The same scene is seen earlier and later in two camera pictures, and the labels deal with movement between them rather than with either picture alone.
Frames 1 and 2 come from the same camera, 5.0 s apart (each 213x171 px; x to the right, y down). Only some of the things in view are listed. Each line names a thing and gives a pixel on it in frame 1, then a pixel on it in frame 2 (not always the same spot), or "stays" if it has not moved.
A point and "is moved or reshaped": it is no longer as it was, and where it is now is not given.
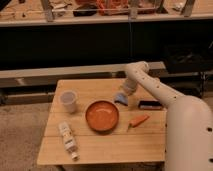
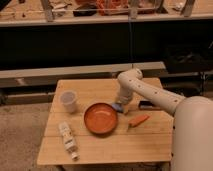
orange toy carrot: (137, 121) stays
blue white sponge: (122, 98) is moved or reshaped
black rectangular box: (149, 105) stays
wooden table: (95, 121) stays
